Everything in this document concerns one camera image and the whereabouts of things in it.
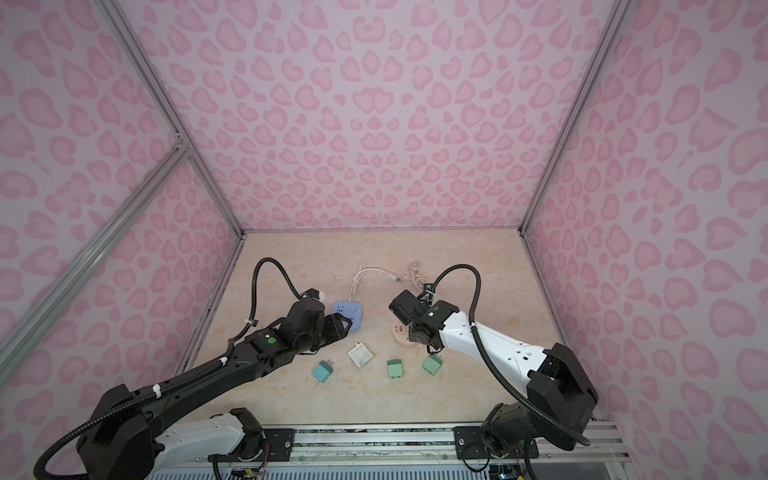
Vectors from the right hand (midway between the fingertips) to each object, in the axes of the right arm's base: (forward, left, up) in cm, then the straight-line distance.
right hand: (424, 328), depth 83 cm
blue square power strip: (+9, +23, -6) cm, 25 cm away
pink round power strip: (+1, +6, -7) cm, 10 cm away
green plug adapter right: (-7, -2, -8) cm, 11 cm away
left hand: (-2, +19, +3) cm, 19 cm away
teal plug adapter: (-10, +28, -7) cm, 31 cm away
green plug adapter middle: (-9, +8, -7) cm, 14 cm away
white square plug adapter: (-5, +18, -6) cm, 20 cm away
